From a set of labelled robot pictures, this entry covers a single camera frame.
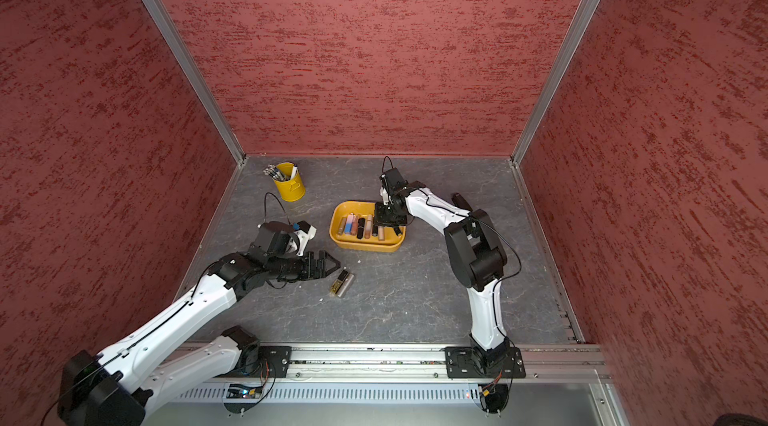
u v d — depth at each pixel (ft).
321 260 2.26
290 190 3.30
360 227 3.25
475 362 2.13
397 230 3.20
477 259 1.73
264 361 2.40
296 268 2.20
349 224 3.24
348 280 2.85
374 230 3.20
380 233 3.03
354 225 3.25
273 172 3.07
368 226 3.22
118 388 1.25
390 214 2.72
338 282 2.80
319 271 2.21
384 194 2.66
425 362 2.49
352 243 3.02
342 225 3.22
